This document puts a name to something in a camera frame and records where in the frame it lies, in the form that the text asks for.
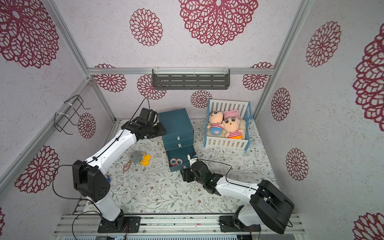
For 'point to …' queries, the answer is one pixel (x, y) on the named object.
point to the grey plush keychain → (135, 156)
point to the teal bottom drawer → (178, 158)
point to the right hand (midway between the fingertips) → (187, 170)
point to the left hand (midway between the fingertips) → (163, 131)
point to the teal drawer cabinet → (179, 130)
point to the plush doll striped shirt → (231, 123)
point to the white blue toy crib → (220, 141)
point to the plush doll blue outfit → (216, 118)
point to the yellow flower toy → (145, 161)
